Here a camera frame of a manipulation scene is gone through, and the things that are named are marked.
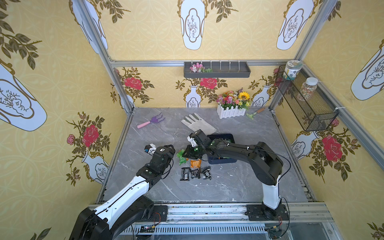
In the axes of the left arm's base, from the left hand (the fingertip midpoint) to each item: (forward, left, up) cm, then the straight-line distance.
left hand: (168, 146), depth 84 cm
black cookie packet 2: (-11, -15, -11) cm, 22 cm away
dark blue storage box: (+11, -39, -10) cm, 42 cm away
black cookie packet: (-12, -9, -12) cm, 19 cm away
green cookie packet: (-5, -7, -6) cm, 11 cm away
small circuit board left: (-36, +9, -15) cm, 40 cm away
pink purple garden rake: (+33, +14, -15) cm, 39 cm away
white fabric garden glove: (+26, -18, -14) cm, 34 cm away
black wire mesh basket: (+13, -80, +16) cm, 83 cm away
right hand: (0, -10, -6) cm, 11 cm away
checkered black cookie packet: (-10, -21, -11) cm, 26 cm away
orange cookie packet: (-5, -16, -11) cm, 20 cm away
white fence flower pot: (+33, -44, 0) cm, 55 cm away
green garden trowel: (+33, -61, -13) cm, 71 cm away
